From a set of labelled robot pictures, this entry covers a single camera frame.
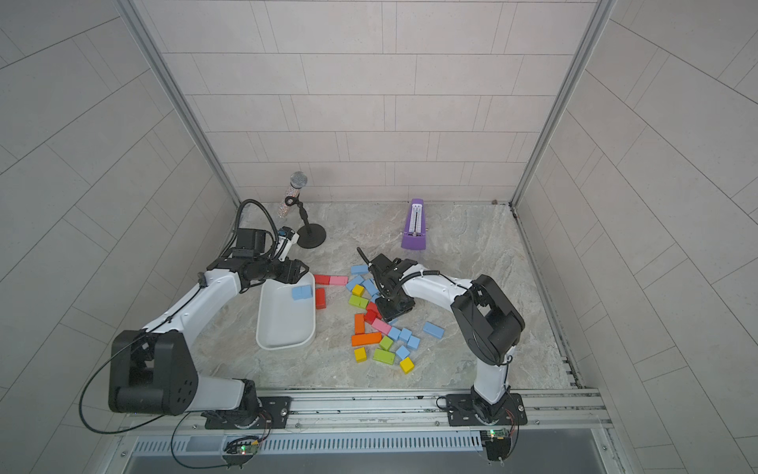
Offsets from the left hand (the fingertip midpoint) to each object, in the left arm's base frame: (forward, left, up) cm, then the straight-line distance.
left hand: (303, 261), depth 87 cm
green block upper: (-8, -16, -9) cm, 21 cm away
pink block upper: (-1, -9, -10) cm, 14 cm away
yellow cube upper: (-5, -16, -9) cm, 19 cm away
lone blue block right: (-17, -39, -10) cm, 43 cm away
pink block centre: (-16, -23, -9) cm, 30 cm away
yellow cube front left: (-24, -18, -9) cm, 31 cm away
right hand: (-12, -26, -11) cm, 30 cm away
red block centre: (-12, -21, -9) cm, 26 cm away
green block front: (-24, -25, -9) cm, 36 cm away
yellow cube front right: (-27, -31, -9) cm, 42 cm away
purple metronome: (+14, -35, -3) cm, 37 cm away
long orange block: (-19, -19, -11) cm, 29 cm away
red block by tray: (-8, -5, -8) cm, 12 cm away
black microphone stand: (+16, +2, -7) cm, 17 cm away
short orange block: (-14, -17, -11) cm, 25 cm away
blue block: (-6, +1, -8) cm, 10 cm away
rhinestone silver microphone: (+17, +1, +18) cm, 24 cm away
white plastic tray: (-12, +4, -10) cm, 16 cm away
